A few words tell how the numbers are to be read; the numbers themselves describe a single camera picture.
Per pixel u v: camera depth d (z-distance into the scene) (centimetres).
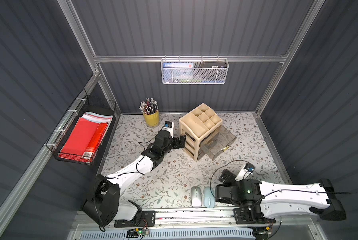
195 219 74
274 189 46
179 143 75
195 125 84
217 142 101
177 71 90
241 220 73
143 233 69
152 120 106
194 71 87
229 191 53
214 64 86
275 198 46
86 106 82
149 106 99
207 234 77
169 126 72
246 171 61
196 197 79
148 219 74
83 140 72
